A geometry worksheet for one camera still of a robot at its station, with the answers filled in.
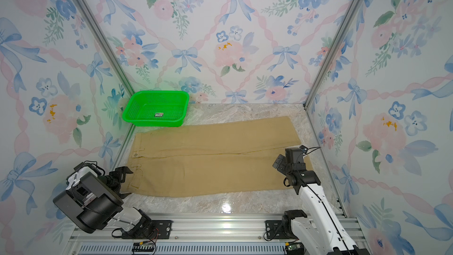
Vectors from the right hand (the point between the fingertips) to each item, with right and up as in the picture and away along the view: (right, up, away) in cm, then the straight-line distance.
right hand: (288, 163), depth 83 cm
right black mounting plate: (-9, -25, -10) cm, 29 cm away
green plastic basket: (-76, +29, +34) cm, 88 cm away
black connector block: (-65, -33, -10) cm, 73 cm away
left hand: (-74, -8, +2) cm, 75 cm away
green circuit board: (0, -33, -10) cm, 34 cm away
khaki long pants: (-28, +1, +12) cm, 31 cm away
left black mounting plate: (-56, -25, -9) cm, 62 cm away
